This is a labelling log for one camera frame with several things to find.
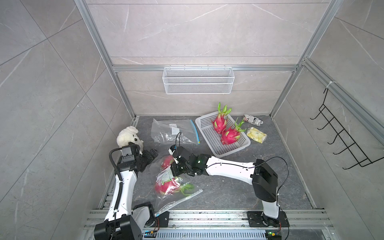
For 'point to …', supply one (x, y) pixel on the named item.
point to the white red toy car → (253, 119)
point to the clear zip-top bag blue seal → (166, 131)
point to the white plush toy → (129, 134)
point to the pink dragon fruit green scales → (220, 121)
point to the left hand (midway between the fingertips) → (153, 153)
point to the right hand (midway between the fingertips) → (171, 168)
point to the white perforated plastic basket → (214, 138)
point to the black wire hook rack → (351, 146)
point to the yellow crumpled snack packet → (256, 134)
